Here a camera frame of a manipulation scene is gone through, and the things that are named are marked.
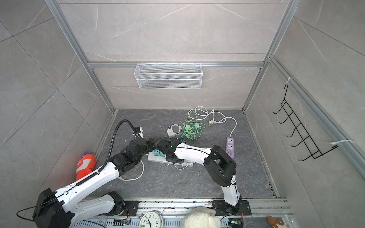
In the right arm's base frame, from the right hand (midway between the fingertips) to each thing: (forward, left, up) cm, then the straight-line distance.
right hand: (174, 158), depth 90 cm
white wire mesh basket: (+50, +4, +28) cm, 57 cm away
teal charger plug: (-6, +7, +19) cm, 21 cm away
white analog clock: (-33, +10, +2) cm, 34 cm away
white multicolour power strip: (0, +14, +2) cm, 14 cm away
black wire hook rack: (-7, -63, +30) cm, 69 cm away
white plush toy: (-34, -13, +18) cm, 40 cm away
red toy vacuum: (-5, +52, +5) cm, 52 cm away
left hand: (+6, +13, +17) cm, 22 cm away
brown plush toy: (-34, -51, -3) cm, 61 cm away
